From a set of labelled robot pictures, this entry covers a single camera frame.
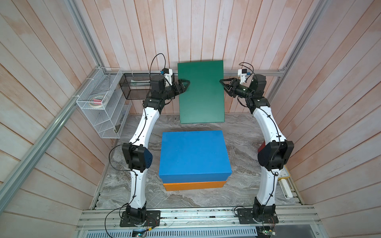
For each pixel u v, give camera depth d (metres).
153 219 0.73
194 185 0.78
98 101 0.74
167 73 0.73
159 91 0.65
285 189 0.80
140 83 0.88
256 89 0.65
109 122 0.78
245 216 0.73
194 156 0.69
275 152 0.54
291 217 0.75
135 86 0.90
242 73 0.75
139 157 0.56
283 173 0.86
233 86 0.72
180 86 0.72
